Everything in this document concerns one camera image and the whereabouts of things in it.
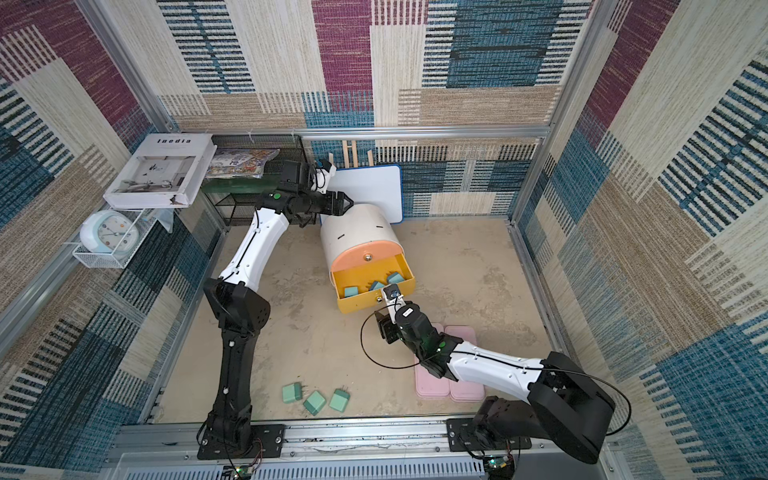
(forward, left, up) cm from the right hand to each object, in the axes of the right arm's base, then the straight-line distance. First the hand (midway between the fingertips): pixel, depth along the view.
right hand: (385, 305), depth 83 cm
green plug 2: (-22, +19, -11) cm, 31 cm away
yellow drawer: (+7, +7, -1) cm, 11 cm away
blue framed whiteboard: (+42, +3, +8) cm, 43 cm away
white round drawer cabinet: (+20, +6, +11) cm, 24 cm away
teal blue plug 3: (+5, +10, -1) cm, 11 cm away
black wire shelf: (+47, +56, -1) cm, 73 cm away
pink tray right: (-20, -20, -10) cm, 30 cm away
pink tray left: (-18, -11, -10) cm, 23 cm away
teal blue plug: (+9, -3, 0) cm, 10 cm away
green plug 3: (-21, +12, -11) cm, 27 cm away
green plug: (-19, +25, -10) cm, 33 cm away
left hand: (+28, +13, +14) cm, 34 cm away
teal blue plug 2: (+7, +3, 0) cm, 7 cm away
